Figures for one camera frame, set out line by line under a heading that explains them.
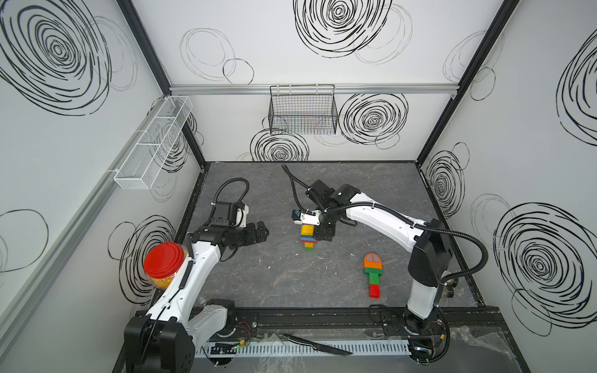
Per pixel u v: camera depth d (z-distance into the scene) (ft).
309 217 2.39
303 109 3.17
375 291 2.58
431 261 1.48
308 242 2.73
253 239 2.30
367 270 2.71
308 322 2.47
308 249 2.92
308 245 2.81
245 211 2.51
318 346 2.29
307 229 2.62
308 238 2.60
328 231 2.37
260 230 2.37
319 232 2.36
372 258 2.78
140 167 2.39
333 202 1.93
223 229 1.99
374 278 2.67
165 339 1.24
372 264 2.77
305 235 2.62
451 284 2.62
